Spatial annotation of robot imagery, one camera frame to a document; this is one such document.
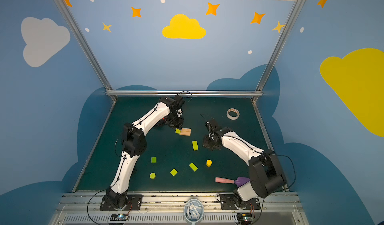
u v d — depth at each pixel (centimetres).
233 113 114
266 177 44
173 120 82
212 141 66
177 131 93
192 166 86
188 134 99
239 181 80
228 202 75
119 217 70
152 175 82
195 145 95
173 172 84
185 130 101
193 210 72
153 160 88
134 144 59
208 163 86
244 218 71
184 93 85
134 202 75
